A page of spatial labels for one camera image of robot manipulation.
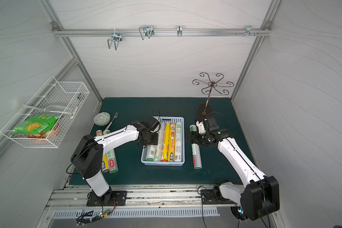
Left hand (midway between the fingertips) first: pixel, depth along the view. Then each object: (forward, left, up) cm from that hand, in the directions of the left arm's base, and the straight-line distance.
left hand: (156, 142), depth 88 cm
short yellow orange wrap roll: (-5, -6, -3) cm, 8 cm away
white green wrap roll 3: (-5, -25, -2) cm, 26 cm away
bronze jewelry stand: (+29, -34, -3) cm, 45 cm away
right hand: (-1, -22, +8) cm, 24 cm away
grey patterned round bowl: (+21, +43, -4) cm, 48 cm away
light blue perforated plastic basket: (+18, -6, +1) cm, 19 cm away
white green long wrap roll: (+2, -14, -2) cm, 14 cm away
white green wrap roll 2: (-4, -2, -1) cm, 5 cm away
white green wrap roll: (-8, +2, +3) cm, 9 cm away
